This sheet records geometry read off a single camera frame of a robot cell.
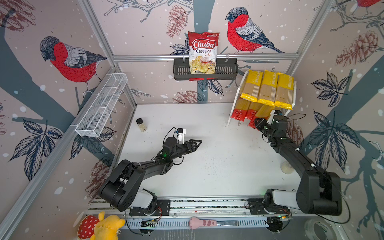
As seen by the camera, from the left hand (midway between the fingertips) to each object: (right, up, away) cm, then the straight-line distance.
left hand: (199, 143), depth 81 cm
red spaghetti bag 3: (+28, +21, +14) cm, 37 cm away
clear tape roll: (+49, -36, -15) cm, 62 cm away
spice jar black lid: (-39, +9, +19) cm, 45 cm away
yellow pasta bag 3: (+44, +27, -4) cm, 52 cm away
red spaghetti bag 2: (+34, +19, +12) cm, 40 cm away
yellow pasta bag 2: (+36, +28, -3) cm, 46 cm away
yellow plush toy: (-40, -33, -18) cm, 55 cm away
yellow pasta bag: (+30, +33, +2) cm, 44 cm away
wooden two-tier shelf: (+22, +30, +1) cm, 37 cm away
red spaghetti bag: (+39, +19, +6) cm, 44 cm away
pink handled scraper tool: (-3, -34, -13) cm, 37 cm away
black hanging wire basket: (+17, +47, +14) cm, 52 cm away
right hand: (+33, +13, +6) cm, 36 cm away
